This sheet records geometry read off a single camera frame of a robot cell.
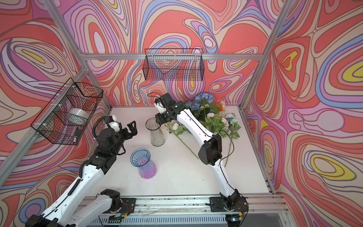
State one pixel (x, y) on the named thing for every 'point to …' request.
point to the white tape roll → (80, 112)
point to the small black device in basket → (77, 134)
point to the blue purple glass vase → (141, 158)
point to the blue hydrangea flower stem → (201, 100)
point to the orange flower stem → (220, 105)
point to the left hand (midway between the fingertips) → (130, 123)
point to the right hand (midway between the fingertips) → (161, 123)
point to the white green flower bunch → (226, 124)
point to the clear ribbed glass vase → (157, 139)
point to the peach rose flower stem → (179, 130)
